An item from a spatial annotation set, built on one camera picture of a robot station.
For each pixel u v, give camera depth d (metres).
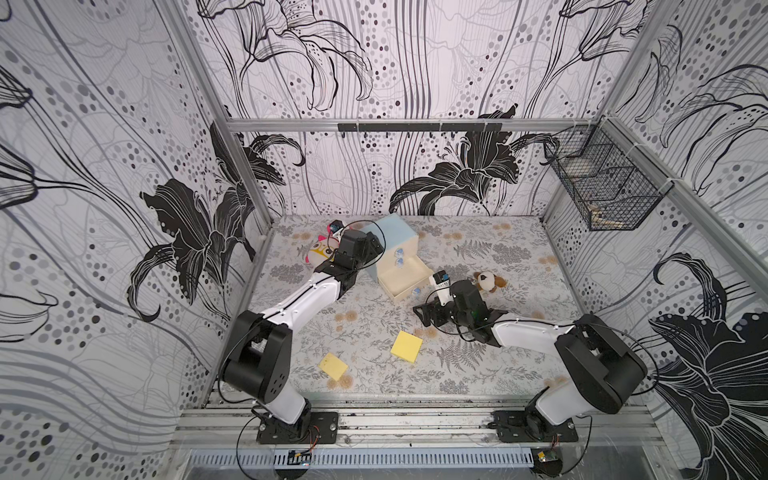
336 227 0.78
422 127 0.91
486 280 0.98
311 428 0.72
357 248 0.67
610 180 0.88
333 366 0.84
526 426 0.65
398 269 1.01
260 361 0.44
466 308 0.69
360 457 0.76
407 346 0.87
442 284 0.79
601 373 0.44
